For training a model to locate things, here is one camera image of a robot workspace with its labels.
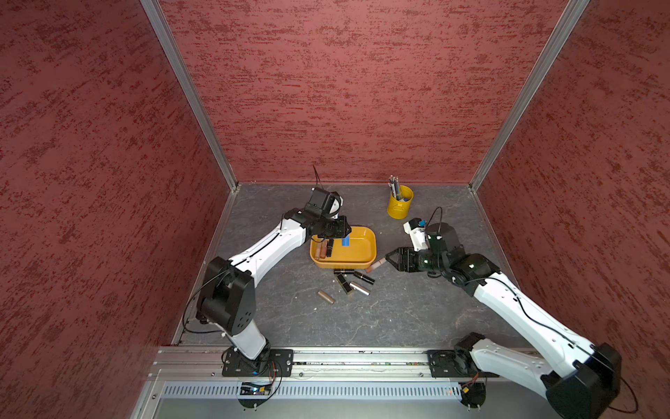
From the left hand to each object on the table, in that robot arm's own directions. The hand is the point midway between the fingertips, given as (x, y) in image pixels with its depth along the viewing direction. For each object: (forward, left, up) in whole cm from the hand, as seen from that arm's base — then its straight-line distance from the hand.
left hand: (346, 234), depth 85 cm
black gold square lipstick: (-11, 0, -14) cm, 18 cm away
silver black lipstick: (-12, -4, -14) cm, 19 cm away
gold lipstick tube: (-15, +6, -15) cm, 23 cm away
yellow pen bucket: (+19, -22, -10) cm, 31 cm away
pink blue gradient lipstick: (-3, 0, 0) cm, 3 cm away
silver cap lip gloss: (+3, +9, -14) cm, 17 cm away
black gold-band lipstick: (-6, +1, -15) cm, 16 cm away
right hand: (-11, -14, +2) cm, 18 cm away
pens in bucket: (+24, -19, 0) cm, 31 cm away
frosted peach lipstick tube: (+3, +11, -14) cm, 18 cm away
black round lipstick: (+3, +7, -14) cm, 16 cm away
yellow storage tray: (+3, -5, -15) cm, 16 cm away
